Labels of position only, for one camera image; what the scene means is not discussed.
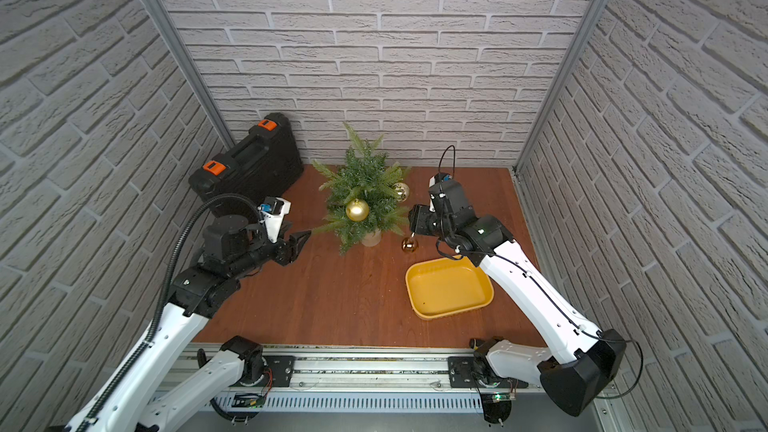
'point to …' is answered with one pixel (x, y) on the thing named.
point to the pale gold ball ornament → (401, 192)
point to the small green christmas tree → (365, 173)
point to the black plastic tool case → (258, 166)
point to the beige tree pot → (372, 238)
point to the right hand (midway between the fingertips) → (422, 214)
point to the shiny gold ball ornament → (357, 210)
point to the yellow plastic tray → (442, 287)
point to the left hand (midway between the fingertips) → (303, 223)
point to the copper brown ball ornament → (410, 245)
